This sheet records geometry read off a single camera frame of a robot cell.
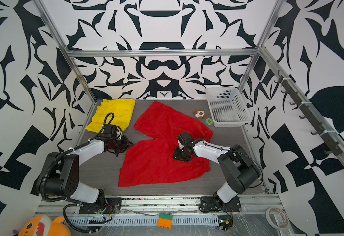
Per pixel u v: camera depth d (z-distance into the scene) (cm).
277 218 72
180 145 76
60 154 46
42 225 63
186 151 68
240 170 45
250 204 76
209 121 107
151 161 89
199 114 108
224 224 71
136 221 65
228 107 115
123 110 112
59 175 44
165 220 69
